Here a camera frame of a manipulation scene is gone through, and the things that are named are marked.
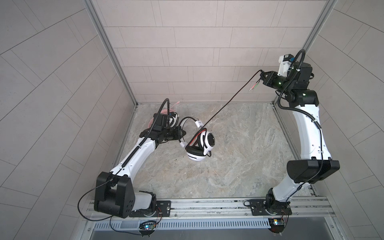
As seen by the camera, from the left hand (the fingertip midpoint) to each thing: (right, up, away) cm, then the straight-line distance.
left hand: (188, 130), depth 80 cm
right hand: (+35, +29, -11) cm, 47 cm away
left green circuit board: (-17, -41, -16) cm, 47 cm away
